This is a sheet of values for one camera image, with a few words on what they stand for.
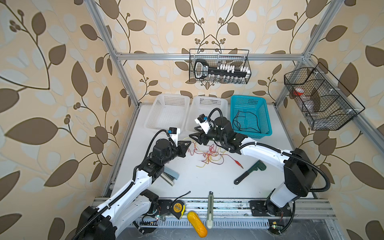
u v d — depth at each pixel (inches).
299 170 17.4
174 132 26.9
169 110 46.4
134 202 23.2
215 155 34.7
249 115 45.1
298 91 31.7
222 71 32.8
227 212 29.0
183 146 26.7
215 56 35.2
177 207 28.4
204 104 45.5
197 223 26.6
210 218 27.6
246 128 41.4
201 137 27.3
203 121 26.6
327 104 28.4
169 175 32.5
